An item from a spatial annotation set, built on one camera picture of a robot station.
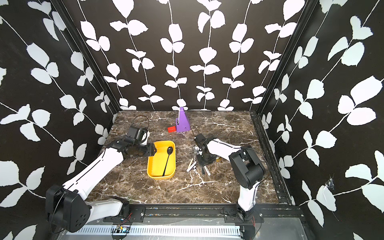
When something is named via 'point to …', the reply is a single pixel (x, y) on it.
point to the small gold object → (218, 159)
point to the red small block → (171, 129)
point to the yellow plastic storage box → (162, 165)
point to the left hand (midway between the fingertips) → (153, 148)
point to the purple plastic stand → (182, 121)
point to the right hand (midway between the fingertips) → (202, 161)
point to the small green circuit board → (122, 228)
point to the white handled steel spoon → (191, 167)
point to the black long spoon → (169, 151)
